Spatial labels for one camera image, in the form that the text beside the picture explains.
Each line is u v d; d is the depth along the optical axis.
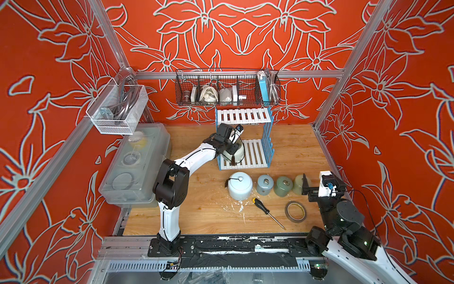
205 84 0.97
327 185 0.53
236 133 0.80
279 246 0.75
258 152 1.03
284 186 0.83
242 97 0.98
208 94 0.90
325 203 0.57
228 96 0.91
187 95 0.92
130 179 0.77
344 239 0.49
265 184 0.83
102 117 0.70
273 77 0.92
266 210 0.82
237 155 0.92
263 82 0.83
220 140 0.72
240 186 0.81
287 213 0.81
